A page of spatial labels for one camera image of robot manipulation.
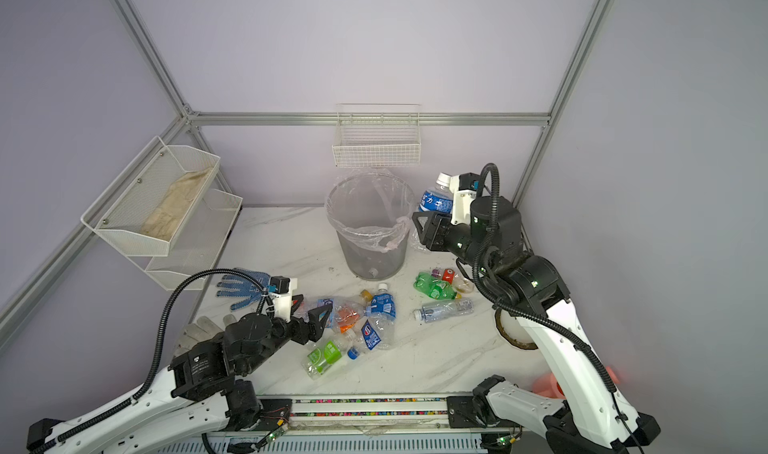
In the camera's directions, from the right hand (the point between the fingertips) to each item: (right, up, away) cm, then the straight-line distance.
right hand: (417, 215), depth 59 cm
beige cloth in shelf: (-65, +4, +21) cm, 68 cm away
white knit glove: (-62, -32, +29) cm, 76 cm away
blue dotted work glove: (-54, -22, +39) cm, 70 cm away
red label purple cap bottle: (+12, -17, +37) cm, 42 cm away
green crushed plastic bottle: (+9, -21, +34) cm, 42 cm away
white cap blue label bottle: (-8, -26, +29) cm, 40 cm away
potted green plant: (+30, -31, +25) cm, 50 cm away
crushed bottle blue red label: (-9, -31, +20) cm, 38 cm away
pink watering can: (+31, -39, +10) cm, 51 cm away
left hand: (-23, -20, +10) cm, 32 cm away
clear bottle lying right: (+11, -28, +32) cm, 43 cm away
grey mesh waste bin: (-14, -12, +35) cm, 40 cm away
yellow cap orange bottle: (-18, -27, +29) cm, 44 cm away
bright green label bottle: (-25, -37, +19) cm, 48 cm away
